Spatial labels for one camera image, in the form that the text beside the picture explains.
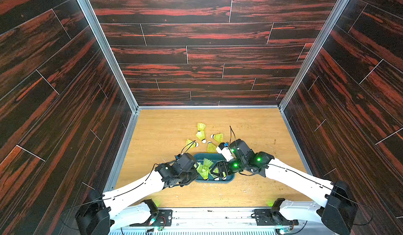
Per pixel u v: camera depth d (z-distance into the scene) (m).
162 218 0.71
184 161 0.61
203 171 0.86
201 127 1.05
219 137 0.98
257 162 0.56
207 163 0.88
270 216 0.66
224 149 0.70
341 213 0.38
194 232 0.70
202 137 1.01
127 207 0.46
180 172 0.60
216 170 0.68
